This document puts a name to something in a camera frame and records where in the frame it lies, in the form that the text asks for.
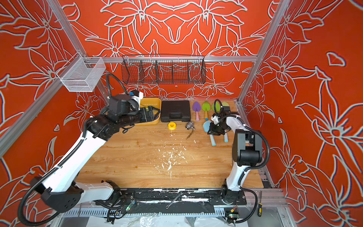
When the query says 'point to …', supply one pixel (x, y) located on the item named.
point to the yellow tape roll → (171, 126)
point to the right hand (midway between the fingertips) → (210, 131)
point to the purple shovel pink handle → (196, 107)
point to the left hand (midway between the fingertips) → (155, 110)
